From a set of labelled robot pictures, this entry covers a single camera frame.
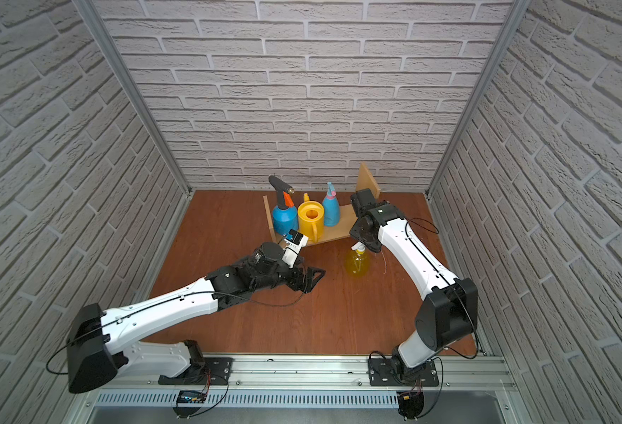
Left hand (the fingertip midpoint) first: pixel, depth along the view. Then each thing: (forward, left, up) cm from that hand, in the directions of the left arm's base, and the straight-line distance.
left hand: (313, 257), depth 73 cm
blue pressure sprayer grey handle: (+19, +10, -6) cm, 23 cm away
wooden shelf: (+27, -13, -14) cm, 33 cm away
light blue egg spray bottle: (+22, -6, -5) cm, 24 cm away
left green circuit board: (-30, +34, -24) cm, 51 cm away
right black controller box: (-33, -27, -22) cm, 48 cm away
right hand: (+11, -13, -5) cm, 18 cm away
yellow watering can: (+18, +1, -4) cm, 19 cm away
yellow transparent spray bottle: (+6, -15, -14) cm, 22 cm away
